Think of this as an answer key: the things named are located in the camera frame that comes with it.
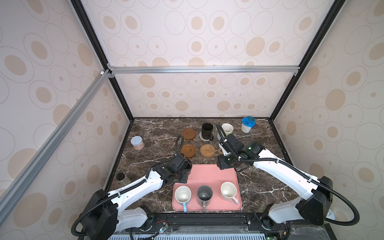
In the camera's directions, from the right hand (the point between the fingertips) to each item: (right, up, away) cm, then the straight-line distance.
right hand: (220, 164), depth 77 cm
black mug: (-17, -3, +9) cm, 20 cm away
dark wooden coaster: (-18, +15, +32) cm, 40 cm away
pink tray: (-4, -10, +15) cm, 19 cm away
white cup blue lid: (+24, +23, +28) cm, 44 cm away
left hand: (-16, -7, +4) cm, 18 cm away
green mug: (+10, +19, +26) cm, 34 cm away
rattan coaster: (-5, +4, +23) cm, 24 cm away
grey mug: (-8, -18, +4) cm, 20 cm away
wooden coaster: (-18, +4, +23) cm, 29 cm away
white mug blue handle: (-20, -17, +3) cm, 26 cm away
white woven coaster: (-8, +12, +31) cm, 34 cm away
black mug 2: (-5, +17, +26) cm, 31 cm away
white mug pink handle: (+5, -16, +4) cm, 17 cm away
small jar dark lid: (-52, -9, +2) cm, 53 cm away
